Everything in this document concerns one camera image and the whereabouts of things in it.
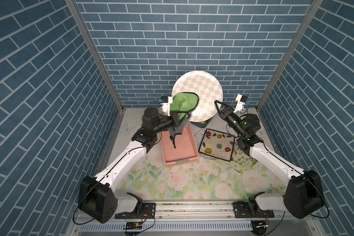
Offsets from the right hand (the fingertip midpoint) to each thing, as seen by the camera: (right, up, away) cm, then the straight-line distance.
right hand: (216, 102), depth 69 cm
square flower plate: (+7, -25, +28) cm, 38 cm away
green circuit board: (-40, -61, +3) cm, 73 cm away
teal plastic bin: (-2, -13, +39) cm, 41 cm away
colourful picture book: (+20, -34, +22) cm, 46 cm away
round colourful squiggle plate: (-5, -21, +33) cm, 40 cm away
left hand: (-11, -6, 0) cm, 13 cm away
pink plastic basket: (-14, -28, +27) cm, 41 cm away
